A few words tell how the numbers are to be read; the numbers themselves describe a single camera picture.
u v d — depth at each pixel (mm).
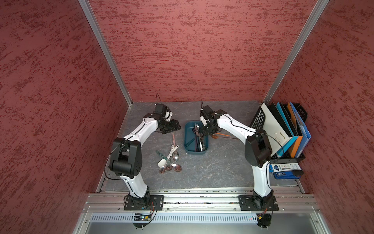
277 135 718
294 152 793
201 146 931
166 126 782
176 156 906
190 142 974
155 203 763
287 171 830
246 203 740
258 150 530
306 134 683
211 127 790
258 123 866
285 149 745
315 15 741
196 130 993
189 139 981
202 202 757
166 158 890
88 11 721
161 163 878
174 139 976
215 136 997
